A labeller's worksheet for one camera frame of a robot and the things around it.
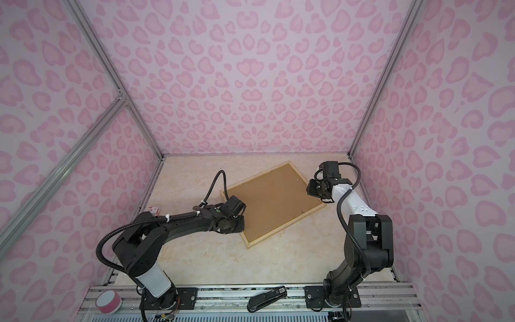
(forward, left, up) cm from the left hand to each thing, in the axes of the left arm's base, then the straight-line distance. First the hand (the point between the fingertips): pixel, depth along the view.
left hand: (244, 224), depth 90 cm
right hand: (+13, -31, +9) cm, 35 cm away
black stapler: (-29, -7, +2) cm, 30 cm away
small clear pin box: (+8, +43, 0) cm, 44 cm away
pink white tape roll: (-29, +44, +4) cm, 53 cm away
